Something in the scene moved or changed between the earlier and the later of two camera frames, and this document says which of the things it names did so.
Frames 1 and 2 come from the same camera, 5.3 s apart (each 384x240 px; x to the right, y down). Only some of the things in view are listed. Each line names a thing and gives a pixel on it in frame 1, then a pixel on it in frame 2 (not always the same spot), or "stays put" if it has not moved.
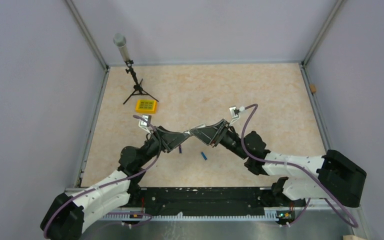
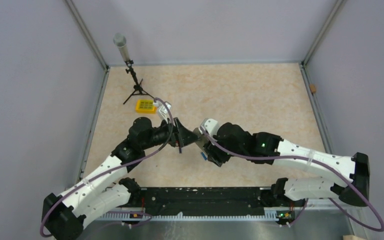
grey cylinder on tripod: x=120 y=41 stays put
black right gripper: x=214 y=134 -> x=214 y=154
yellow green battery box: x=146 y=106 stays put
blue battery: x=204 y=156 stays put
